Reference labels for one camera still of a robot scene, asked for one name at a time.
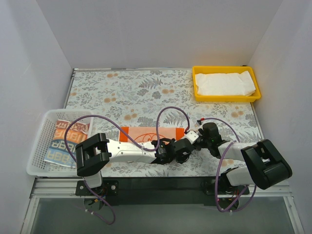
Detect white towel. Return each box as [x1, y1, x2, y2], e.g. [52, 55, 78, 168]
[195, 71, 256, 96]

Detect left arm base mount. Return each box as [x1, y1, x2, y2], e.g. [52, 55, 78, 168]
[75, 178, 120, 205]

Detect striped rabbit print towel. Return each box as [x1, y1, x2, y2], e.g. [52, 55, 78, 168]
[44, 119, 90, 168]

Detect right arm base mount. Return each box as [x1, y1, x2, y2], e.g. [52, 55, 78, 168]
[200, 175, 245, 209]

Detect orange patterned towel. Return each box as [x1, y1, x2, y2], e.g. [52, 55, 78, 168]
[122, 127, 185, 143]

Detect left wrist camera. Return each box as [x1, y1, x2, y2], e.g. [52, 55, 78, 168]
[183, 131, 199, 144]

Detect white plastic basket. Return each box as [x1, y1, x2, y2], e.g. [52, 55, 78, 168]
[26, 109, 93, 177]

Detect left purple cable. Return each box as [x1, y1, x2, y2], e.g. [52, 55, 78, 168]
[65, 106, 191, 225]

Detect yellow plastic tray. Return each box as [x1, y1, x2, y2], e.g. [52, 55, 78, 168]
[192, 66, 261, 102]

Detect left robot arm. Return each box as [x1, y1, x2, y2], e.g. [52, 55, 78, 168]
[76, 131, 199, 188]

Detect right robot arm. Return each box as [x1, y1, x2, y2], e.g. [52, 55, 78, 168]
[195, 122, 293, 190]

